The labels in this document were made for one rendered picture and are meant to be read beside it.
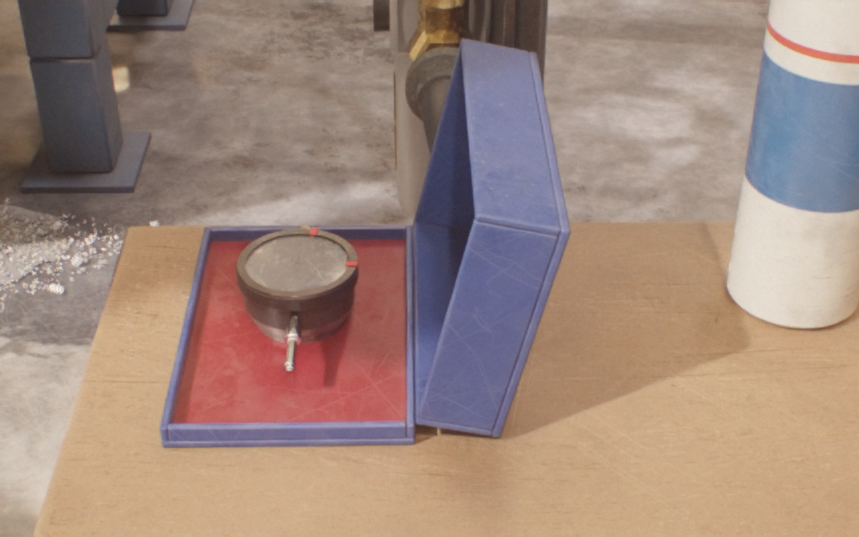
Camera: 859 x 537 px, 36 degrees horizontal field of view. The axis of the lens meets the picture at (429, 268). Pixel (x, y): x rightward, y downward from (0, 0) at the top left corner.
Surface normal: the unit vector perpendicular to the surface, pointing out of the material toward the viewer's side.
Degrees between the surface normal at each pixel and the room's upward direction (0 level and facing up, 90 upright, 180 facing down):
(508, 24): 90
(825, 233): 90
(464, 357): 90
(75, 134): 90
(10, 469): 0
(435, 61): 76
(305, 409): 0
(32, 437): 0
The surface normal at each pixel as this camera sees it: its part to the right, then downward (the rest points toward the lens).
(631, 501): 0.00, -0.82
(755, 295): -0.76, 0.37
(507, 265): 0.02, 0.57
